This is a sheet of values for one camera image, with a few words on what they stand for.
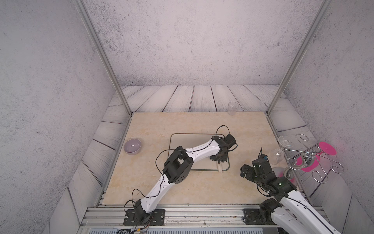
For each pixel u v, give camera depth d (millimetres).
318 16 740
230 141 753
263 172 595
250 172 717
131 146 986
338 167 603
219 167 886
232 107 1195
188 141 1040
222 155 795
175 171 567
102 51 854
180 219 727
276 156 787
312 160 644
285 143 696
